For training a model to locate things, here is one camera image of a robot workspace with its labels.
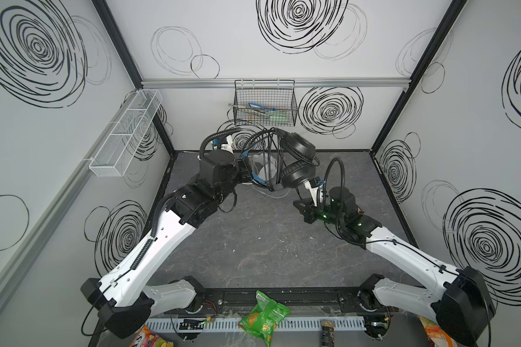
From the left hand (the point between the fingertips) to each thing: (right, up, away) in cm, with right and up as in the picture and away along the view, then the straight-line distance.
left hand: (251, 158), depth 64 cm
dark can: (+24, -54, +1) cm, 59 cm away
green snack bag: (+4, -50, +1) cm, 50 cm away
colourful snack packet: (-32, -55, +1) cm, 64 cm away
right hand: (+14, -15, +12) cm, 24 cm away
